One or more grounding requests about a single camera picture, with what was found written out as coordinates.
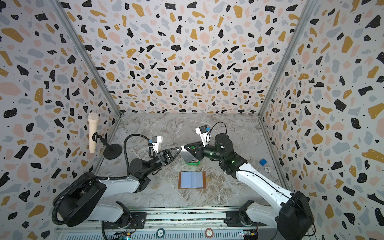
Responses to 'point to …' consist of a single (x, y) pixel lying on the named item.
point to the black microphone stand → (111, 151)
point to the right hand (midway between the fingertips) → (188, 148)
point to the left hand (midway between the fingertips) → (183, 152)
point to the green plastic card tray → (196, 163)
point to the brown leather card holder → (192, 179)
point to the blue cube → (263, 162)
